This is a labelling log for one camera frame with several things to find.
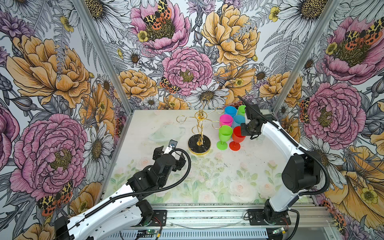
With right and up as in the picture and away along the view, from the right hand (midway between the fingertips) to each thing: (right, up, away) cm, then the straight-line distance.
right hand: (247, 135), depth 88 cm
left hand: (-42, -8, -14) cm, 45 cm away
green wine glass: (-12, +1, +2) cm, 13 cm away
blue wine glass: (-6, +16, +17) cm, 24 cm away
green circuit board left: (-51, -44, -17) cm, 69 cm away
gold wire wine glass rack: (-27, -7, +10) cm, 30 cm away
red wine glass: (-6, -2, -1) cm, 6 cm away
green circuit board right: (+10, -44, -18) cm, 48 cm away
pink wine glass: (-10, +9, +11) cm, 17 cm away
